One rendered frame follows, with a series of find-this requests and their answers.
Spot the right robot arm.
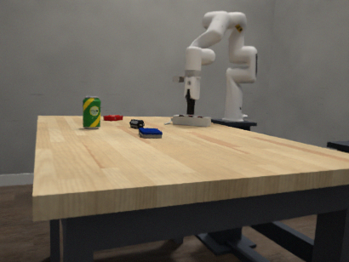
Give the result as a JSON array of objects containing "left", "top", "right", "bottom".
[{"left": 185, "top": 11, "right": 257, "bottom": 122}]

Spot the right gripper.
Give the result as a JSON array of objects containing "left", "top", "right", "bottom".
[{"left": 185, "top": 77, "right": 201, "bottom": 115}]

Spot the grey power strip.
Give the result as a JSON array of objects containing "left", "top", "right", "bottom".
[{"left": 164, "top": 115, "right": 211, "bottom": 127}]

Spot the green and yellow drink can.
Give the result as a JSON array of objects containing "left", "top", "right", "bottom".
[{"left": 83, "top": 96, "right": 100, "bottom": 129}]

